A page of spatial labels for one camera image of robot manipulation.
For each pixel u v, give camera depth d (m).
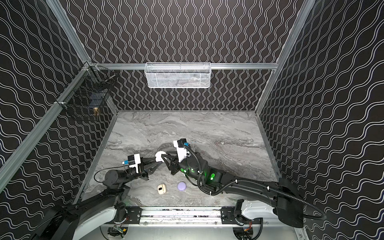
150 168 0.65
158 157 0.65
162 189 0.81
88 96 0.94
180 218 0.75
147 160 0.66
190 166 0.50
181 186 0.83
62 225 0.42
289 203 0.40
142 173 0.63
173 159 0.59
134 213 0.75
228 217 0.73
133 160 0.58
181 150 0.58
